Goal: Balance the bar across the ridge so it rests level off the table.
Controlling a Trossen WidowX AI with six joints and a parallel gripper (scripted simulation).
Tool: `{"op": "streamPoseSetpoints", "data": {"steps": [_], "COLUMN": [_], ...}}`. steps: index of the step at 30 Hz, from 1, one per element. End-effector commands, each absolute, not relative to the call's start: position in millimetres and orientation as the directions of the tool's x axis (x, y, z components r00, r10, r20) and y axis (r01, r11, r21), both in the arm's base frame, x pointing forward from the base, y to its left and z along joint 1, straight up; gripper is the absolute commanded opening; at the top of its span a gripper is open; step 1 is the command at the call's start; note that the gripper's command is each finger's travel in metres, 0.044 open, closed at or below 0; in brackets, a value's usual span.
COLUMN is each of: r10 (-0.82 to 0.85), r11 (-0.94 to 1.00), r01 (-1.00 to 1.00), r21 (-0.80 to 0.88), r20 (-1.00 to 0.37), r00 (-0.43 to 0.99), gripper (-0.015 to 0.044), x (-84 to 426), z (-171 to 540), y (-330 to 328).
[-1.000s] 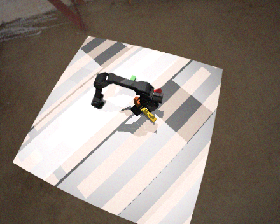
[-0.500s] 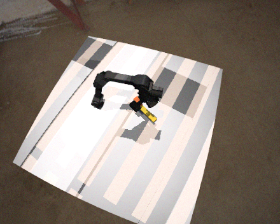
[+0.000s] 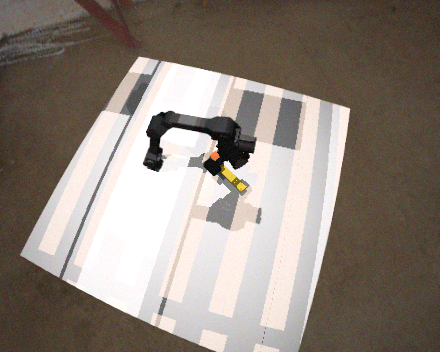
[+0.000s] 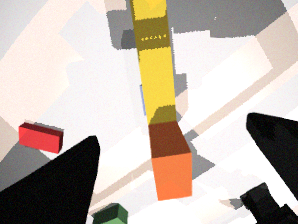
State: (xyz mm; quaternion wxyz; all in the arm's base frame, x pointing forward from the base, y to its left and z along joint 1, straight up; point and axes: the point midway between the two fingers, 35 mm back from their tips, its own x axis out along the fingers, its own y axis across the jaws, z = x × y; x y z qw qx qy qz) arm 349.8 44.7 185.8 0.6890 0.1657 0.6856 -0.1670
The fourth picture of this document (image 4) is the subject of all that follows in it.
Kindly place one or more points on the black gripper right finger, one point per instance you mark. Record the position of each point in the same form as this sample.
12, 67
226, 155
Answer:
277, 139

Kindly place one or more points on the green block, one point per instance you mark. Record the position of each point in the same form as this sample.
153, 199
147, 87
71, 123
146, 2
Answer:
116, 214

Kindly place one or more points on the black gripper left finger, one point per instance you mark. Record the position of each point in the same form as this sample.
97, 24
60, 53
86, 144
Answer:
58, 193

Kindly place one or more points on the red rectangular block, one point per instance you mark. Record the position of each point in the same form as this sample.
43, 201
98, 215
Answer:
39, 137

